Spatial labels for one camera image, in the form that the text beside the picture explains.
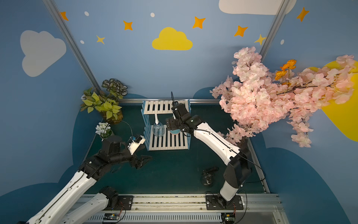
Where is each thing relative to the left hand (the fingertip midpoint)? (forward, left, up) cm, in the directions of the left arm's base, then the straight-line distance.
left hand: (147, 149), depth 72 cm
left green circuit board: (-28, +18, -22) cm, 40 cm away
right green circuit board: (-27, -44, -22) cm, 56 cm away
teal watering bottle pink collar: (+23, -14, -17) cm, 31 cm away
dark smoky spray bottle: (-11, -32, -9) cm, 35 cm away
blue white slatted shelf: (+17, -9, -20) cm, 28 cm away
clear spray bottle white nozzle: (+27, 0, -20) cm, 33 cm away
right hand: (+19, -14, +2) cm, 24 cm away
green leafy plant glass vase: (+40, +38, -5) cm, 56 cm away
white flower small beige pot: (+18, +34, -9) cm, 39 cm away
